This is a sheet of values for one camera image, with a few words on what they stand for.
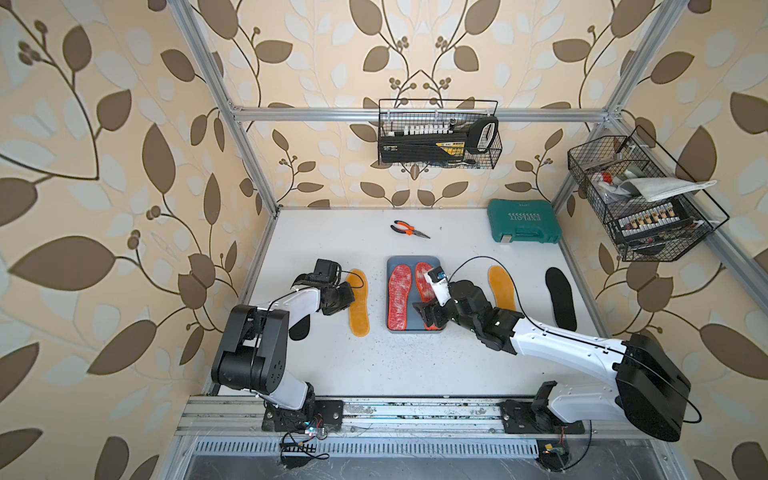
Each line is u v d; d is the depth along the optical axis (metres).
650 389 0.41
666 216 0.65
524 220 1.12
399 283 0.97
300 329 0.85
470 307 0.61
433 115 0.91
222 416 0.76
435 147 0.81
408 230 1.13
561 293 0.97
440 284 0.70
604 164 0.80
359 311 0.92
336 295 0.81
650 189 0.64
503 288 0.97
